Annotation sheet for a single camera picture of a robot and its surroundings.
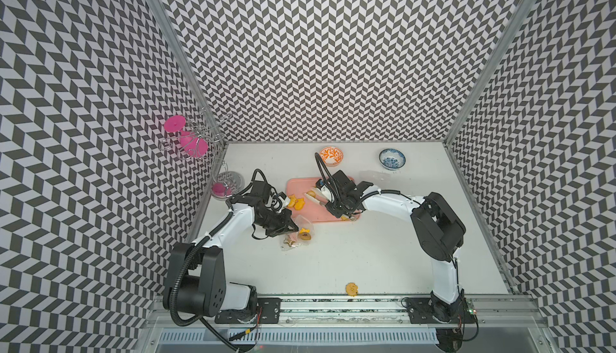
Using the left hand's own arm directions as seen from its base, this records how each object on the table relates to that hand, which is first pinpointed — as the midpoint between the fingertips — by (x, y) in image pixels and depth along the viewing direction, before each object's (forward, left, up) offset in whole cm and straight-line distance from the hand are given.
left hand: (296, 230), depth 82 cm
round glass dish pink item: (+24, +32, -6) cm, 41 cm away
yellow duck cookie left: (+15, +3, -6) cm, 17 cm away
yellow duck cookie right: (+13, 0, -5) cm, 14 cm away
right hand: (+13, -14, -6) cm, 19 cm away
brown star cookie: (-2, +3, -7) cm, 8 cm away
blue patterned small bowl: (+36, -41, -5) cm, 55 cm away
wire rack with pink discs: (+23, +33, +23) cm, 46 cm away
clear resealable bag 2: (+26, -34, -5) cm, 43 cm away
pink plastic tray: (+12, -5, -7) cm, 15 cm away
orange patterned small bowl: (+39, -13, -5) cm, 42 cm away
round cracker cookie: (-17, -18, -8) cm, 26 cm away
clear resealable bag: (-1, -2, -3) cm, 3 cm away
